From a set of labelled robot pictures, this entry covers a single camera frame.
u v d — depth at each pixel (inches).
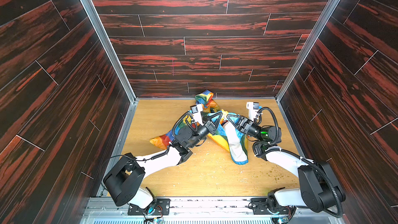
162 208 28.8
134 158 18.5
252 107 25.6
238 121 26.5
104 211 28.9
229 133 30.0
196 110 24.7
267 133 23.3
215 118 26.5
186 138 22.1
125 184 16.9
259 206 28.9
